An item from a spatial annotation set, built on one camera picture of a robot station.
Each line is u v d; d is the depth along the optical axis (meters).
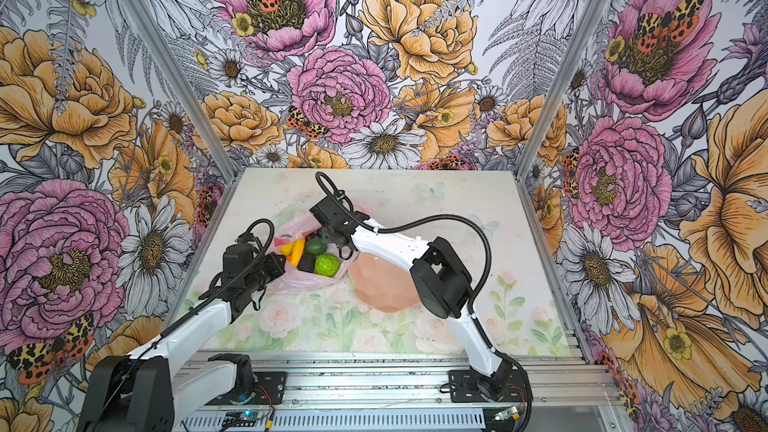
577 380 0.81
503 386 0.65
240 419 0.72
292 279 0.87
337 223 0.70
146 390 0.41
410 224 0.58
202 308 0.56
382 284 0.95
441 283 0.54
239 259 0.66
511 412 0.71
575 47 0.86
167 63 0.88
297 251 0.92
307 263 0.92
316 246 0.95
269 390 0.74
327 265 0.90
